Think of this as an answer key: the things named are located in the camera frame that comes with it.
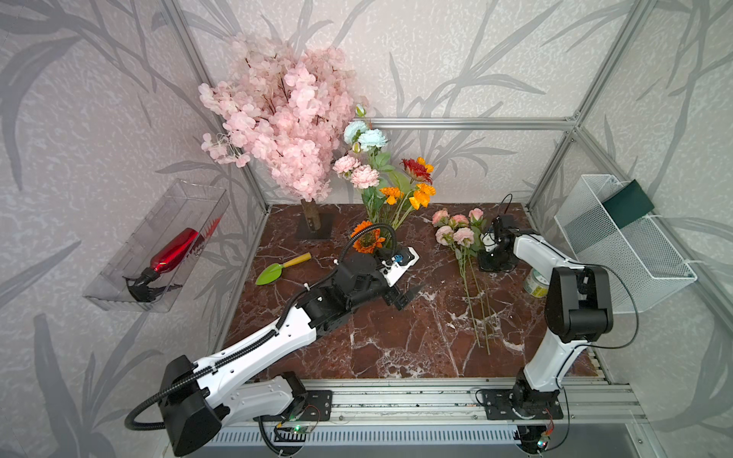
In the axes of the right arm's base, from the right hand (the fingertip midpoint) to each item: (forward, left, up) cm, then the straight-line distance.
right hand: (483, 264), depth 97 cm
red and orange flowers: (-5, +38, +21) cm, 44 cm away
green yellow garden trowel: (0, +73, -3) cm, 73 cm away
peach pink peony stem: (+22, +11, -1) cm, 25 cm away
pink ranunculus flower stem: (+3, +7, 0) cm, 7 cm away
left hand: (-16, +27, +23) cm, 39 cm away
